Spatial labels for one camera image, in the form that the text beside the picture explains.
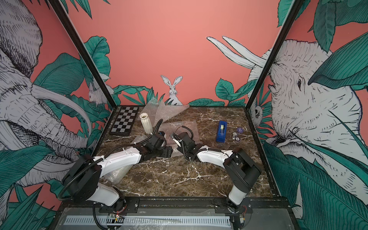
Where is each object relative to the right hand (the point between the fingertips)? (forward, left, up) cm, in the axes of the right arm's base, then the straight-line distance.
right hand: (182, 138), depth 91 cm
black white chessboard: (+18, +45, -5) cm, 49 cm away
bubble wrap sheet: (+15, +11, -9) cm, 20 cm away
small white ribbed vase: (+9, +24, +4) cm, 26 cm away
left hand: (-6, +8, -2) cm, 11 cm away
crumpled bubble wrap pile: (+25, +20, -1) cm, 32 cm away
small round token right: (+5, -40, -9) cm, 41 cm away
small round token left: (+10, -38, -10) cm, 41 cm away
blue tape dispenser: (+8, -27, -4) cm, 28 cm away
